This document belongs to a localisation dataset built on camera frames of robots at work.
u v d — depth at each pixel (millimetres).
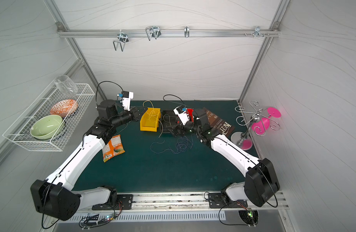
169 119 1044
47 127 626
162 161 890
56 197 382
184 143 955
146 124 1051
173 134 689
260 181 409
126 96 648
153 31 761
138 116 645
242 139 924
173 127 665
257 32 765
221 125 1032
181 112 658
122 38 783
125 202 737
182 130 684
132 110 636
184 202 749
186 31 755
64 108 714
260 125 840
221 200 734
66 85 648
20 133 556
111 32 786
